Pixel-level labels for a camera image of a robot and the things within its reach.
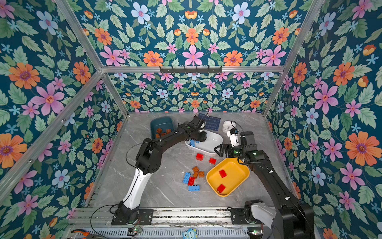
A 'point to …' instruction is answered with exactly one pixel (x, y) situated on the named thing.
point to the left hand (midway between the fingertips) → (207, 134)
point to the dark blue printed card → (212, 123)
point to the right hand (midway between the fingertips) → (221, 147)
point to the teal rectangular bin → (164, 123)
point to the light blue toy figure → (190, 234)
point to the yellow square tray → (227, 176)
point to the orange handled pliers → (85, 233)
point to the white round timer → (228, 125)
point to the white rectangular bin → (208, 147)
